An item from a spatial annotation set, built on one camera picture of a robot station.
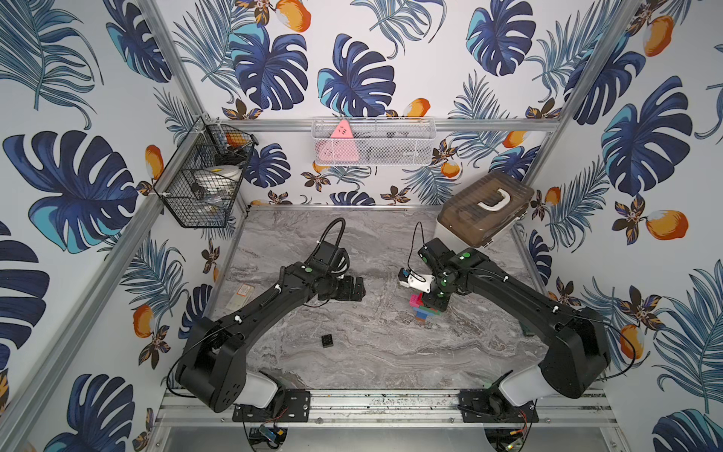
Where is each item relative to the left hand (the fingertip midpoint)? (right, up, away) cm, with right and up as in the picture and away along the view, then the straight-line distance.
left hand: (353, 288), depth 83 cm
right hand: (+23, -2, 0) cm, 23 cm away
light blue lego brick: (+20, -7, +2) cm, 22 cm away
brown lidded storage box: (+42, +23, +8) cm, 49 cm away
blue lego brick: (+22, -10, +7) cm, 25 cm away
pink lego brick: (+18, -4, +2) cm, 19 cm away
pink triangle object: (-5, +44, +7) cm, 44 cm away
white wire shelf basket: (+8, +50, +18) cm, 53 cm away
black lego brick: (-8, -16, +1) cm, 18 cm away
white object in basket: (-38, +31, -3) cm, 49 cm away
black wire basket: (-49, +47, +12) cm, 69 cm away
